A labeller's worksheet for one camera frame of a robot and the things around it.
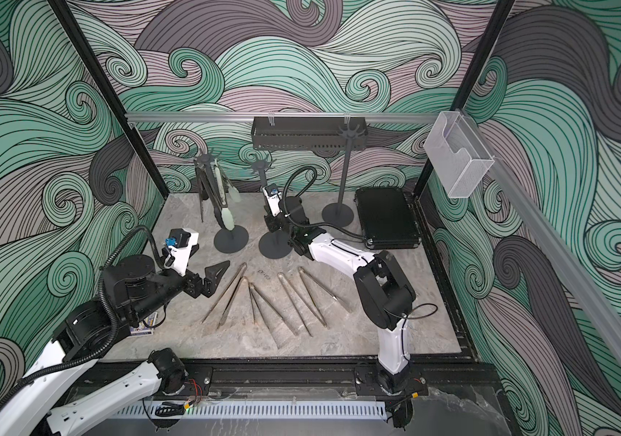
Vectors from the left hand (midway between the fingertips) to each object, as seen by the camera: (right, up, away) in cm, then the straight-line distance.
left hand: (212, 251), depth 62 cm
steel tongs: (+14, -28, +21) cm, 38 cm away
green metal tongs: (-4, +17, +17) cm, 24 cm away
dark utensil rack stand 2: (+36, +9, +49) cm, 62 cm away
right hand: (+9, +12, +25) cm, 29 cm away
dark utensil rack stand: (+10, -3, +41) cm, 42 cm away
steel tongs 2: (+27, -19, +28) cm, 43 cm away
